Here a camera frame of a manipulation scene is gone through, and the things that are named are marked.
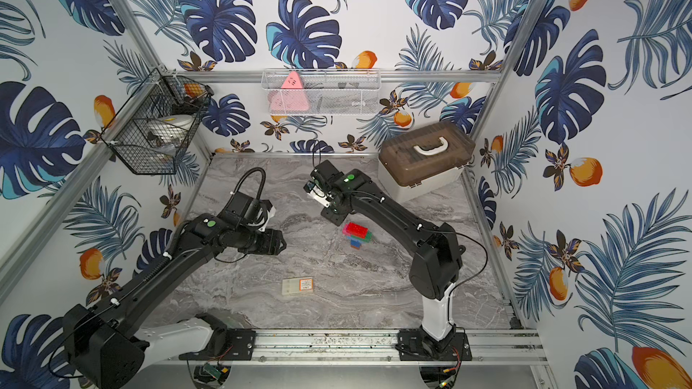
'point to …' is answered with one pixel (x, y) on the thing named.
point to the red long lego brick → (357, 230)
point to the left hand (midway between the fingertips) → (276, 241)
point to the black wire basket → (152, 131)
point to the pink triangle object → (291, 97)
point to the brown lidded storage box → (417, 160)
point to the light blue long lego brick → (350, 239)
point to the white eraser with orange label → (297, 284)
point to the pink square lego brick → (345, 231)
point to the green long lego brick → (369, 236)
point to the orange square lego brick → (356, 248)
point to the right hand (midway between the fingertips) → (337, 208)
